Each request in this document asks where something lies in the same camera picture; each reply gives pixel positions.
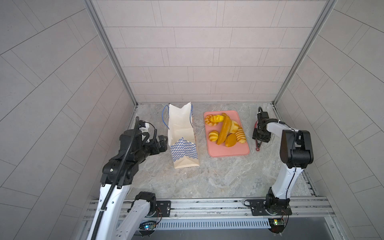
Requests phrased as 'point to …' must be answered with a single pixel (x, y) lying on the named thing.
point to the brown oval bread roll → (230, 140)
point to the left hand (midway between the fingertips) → (163, 138)
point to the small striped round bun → (213, 135)
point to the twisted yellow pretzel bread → (211, 120)
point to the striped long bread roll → (240, 136)
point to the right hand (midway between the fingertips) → (257, 136)
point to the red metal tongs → (258, 144)
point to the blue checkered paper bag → (181, 136)
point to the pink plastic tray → (215, 150)
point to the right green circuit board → (277, 225)
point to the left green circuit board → (149, 227)
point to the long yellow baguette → (225, 129)
